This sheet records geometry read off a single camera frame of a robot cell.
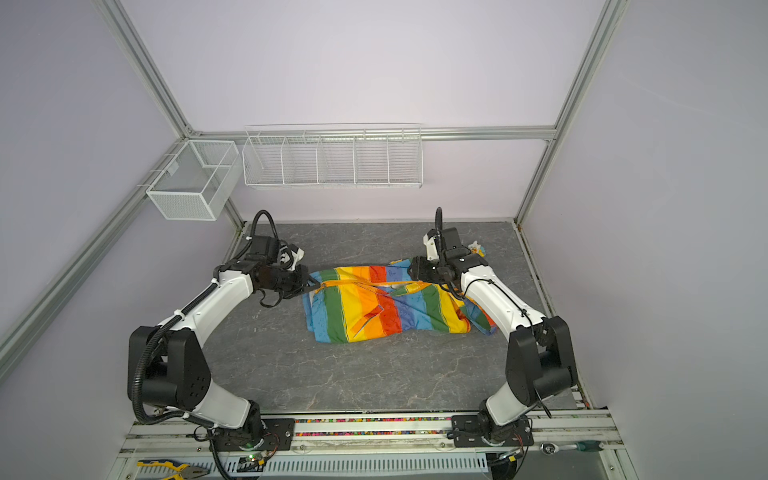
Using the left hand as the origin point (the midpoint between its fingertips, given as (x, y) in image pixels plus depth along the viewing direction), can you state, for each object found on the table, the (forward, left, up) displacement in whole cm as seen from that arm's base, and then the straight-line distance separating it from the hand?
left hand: (319, 287), depth 85 cm
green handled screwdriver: (-42, -56, -11) cm, 71 cm away
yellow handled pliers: (-40, +30, -12) cm, 51 cm away
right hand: (+3, -28, +1) cm, 29 cm away
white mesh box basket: (+36, +41, +12) cm, 56 cm away
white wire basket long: (+43, -3, +15) cm, 46 cm away
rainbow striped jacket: (0, -11, -11) cm, 15 cm away
